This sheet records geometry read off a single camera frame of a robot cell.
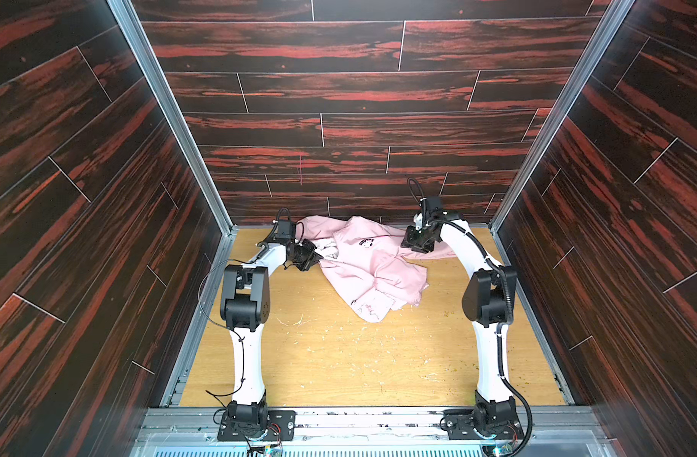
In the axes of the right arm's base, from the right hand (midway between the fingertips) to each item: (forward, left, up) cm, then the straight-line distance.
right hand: (410, 244), depth 101 cm
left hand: (-2, +31, -3) cm, 32 cm away
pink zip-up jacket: (-3, +14, -6) cm, 15 cm away
